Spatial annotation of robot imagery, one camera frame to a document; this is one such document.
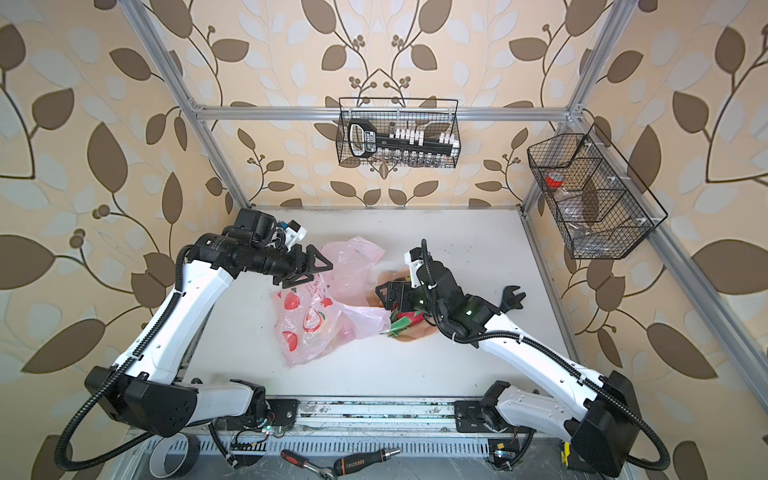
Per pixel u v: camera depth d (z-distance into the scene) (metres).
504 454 0.71
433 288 0.54
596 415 0.39
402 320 0.82
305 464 0.68
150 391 0.38
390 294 0.65
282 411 0.75
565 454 0.68
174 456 0.70
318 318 0.77
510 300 0.92
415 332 0.85
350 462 0.66
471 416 0.74
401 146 0.84
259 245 0.59
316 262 0.64
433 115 0.91
